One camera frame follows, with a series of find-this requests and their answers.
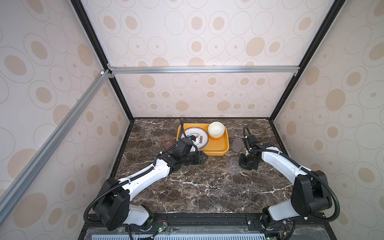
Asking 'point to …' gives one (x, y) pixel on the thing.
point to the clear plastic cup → (234, 166)
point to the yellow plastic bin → (214, 147)
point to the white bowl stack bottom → (216, 130)
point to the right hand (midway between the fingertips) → (241, 165)
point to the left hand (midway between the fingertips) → (210, 156)
